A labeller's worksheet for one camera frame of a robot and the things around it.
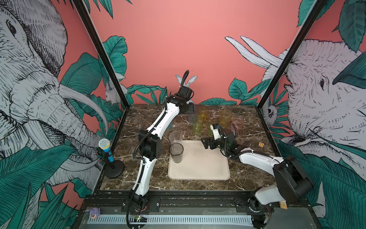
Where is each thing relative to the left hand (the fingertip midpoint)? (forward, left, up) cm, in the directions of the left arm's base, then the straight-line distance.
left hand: (190, 107), depth 91 cm
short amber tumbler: (+12, -12, -20) cm, 26 cm away
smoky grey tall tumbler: (-26, +10, -9) cm, 29 cm away
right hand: (-17, -9, -9) cm, 21 cm away
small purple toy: (-54, +50, -17) cm, 75 cm away
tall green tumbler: (+2, -6, -18) cm, 19 cm away
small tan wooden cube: (-18, -49, -21) cm, 56 cm away
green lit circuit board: (-57, +29, -20) cm, 67 cm away
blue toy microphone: (-26, +46, +2) cm, 53 cm away
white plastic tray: (-30, -4, -21) cm, 37 cm away
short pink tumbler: (+4, -40, -24) cm, 47 cm away
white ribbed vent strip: (-58, +11, -21) cm, 63 cm away
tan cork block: (-54, -47, -20) cm, 74 cm away
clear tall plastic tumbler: (-16, +11, -10) cm, 22 cm away
